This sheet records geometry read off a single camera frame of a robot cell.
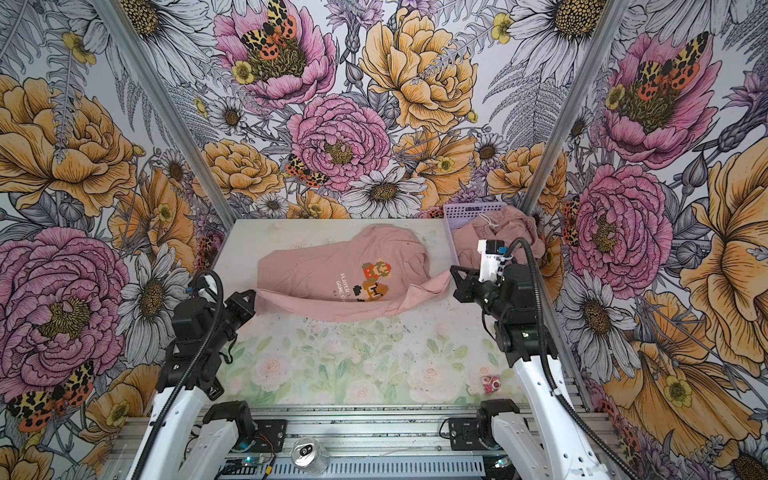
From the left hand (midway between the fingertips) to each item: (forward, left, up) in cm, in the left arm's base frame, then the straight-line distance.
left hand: (258, 298), depth 78 cm
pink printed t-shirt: (+21, -29, -19) cm, 41 cm away
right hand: (+1, -48, +8) cm, 49 cm away
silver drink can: (-33, -18, -5) cm, 38 cm away
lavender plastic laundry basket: (+48, -61, -16) cm, 79 cm away
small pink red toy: (-18, -60, -14) cm, 64 cm away
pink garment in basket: (+36, -77, -11) cm, 86 cm away
